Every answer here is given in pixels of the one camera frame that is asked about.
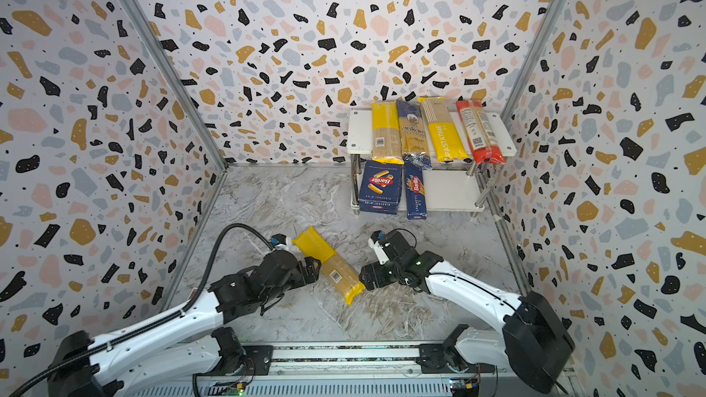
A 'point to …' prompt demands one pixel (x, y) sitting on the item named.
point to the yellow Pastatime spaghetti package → (448, 143)
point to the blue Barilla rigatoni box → (380, 187)
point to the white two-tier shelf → (449, 188)
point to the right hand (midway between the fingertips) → (373, 273)
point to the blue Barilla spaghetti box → (415, 191)
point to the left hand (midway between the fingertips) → (317, 267)
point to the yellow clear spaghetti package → (334, 269)
